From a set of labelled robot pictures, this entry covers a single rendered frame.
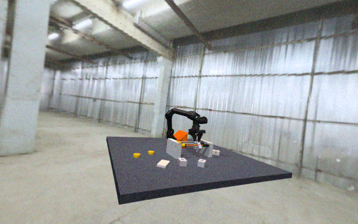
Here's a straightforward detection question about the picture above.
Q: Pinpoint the white flat rectangular block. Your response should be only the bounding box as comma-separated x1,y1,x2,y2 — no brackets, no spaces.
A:
157,159,170,168

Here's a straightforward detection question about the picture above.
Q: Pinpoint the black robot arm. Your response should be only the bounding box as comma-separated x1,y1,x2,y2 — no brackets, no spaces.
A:
165,108,208,140

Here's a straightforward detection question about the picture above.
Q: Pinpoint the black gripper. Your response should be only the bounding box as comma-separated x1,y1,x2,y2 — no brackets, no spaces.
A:
188,124,206,142

